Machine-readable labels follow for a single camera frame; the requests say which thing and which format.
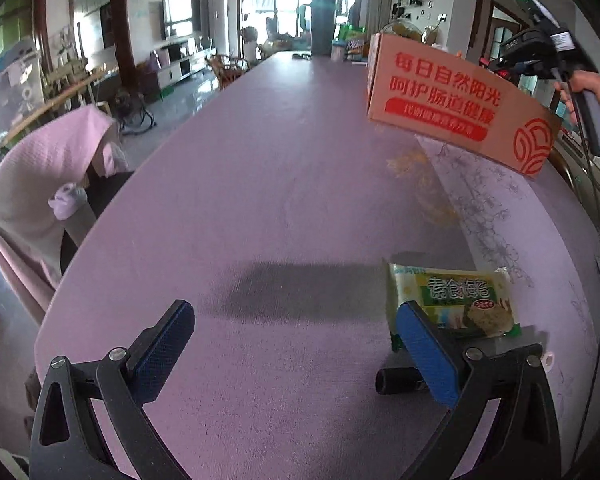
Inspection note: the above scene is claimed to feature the white television cabinet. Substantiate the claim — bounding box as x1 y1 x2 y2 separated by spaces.
139 42 219 97

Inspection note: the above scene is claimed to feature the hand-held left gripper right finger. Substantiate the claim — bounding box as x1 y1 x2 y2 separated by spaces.
395 301 564 480

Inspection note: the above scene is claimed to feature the green seaweed snack packet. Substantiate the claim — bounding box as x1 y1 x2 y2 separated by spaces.
387 262 524 354

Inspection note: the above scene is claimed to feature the green snack bag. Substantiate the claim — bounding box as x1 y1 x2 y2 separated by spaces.
337 24 369 62

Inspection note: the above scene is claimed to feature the orange cardboard box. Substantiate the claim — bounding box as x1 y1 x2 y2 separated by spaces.
365 32 564 181

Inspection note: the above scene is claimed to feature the wooden sideboard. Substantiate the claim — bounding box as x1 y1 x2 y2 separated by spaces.
550 125 600 241

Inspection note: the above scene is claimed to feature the purple cloth-covered desktop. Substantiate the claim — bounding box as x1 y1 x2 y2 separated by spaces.
34 51 600 480

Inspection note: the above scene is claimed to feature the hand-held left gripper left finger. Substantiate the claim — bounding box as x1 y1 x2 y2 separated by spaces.
28 299 197 480

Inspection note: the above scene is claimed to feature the flat screen television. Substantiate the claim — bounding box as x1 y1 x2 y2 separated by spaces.
160 0 202 40

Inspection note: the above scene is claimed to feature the pink-covered chair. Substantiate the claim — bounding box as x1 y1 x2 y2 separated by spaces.
0 107 131 327

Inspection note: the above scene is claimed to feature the black floor fan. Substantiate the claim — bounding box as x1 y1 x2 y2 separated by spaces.
114 87 157 134

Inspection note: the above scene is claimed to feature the white standing air conditioner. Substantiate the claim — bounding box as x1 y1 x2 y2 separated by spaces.
207 0 230 56

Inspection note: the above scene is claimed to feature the black permanent marker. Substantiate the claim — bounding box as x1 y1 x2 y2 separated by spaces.
375 366 432 396

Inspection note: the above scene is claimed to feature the wicker chair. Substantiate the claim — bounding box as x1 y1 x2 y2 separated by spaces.
204 53 251 92

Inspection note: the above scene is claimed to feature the small lilac plastic object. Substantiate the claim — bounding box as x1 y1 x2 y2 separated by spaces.
48 183 89 220

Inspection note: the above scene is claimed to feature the dark tall thermos jug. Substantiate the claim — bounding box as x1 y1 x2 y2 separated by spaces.
298 0 339 57

